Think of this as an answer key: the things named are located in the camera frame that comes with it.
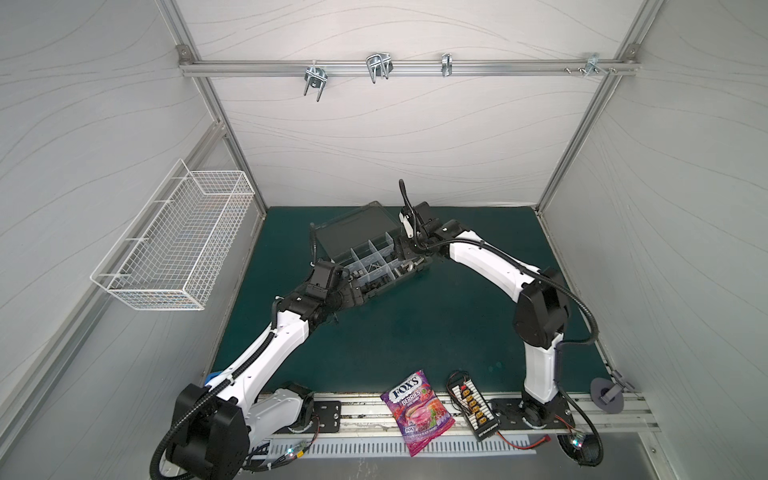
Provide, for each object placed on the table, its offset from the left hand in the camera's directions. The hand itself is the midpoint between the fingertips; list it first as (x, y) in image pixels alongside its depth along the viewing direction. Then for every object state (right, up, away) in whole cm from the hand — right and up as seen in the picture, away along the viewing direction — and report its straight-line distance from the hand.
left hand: (352, 288), depth 84 cm
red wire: (+49, -34, -14) cm, 61 cm away
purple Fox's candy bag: (+18, -29, -11) cm, 36 cm away
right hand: (+17, +14, +6) cm, 23 cm away
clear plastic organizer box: (+1, +13, +24) cm, 28 cm away
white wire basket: (-40, +11, -15) cm, 44 cm away
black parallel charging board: (+33, -28, -11) cm, 45 cm away
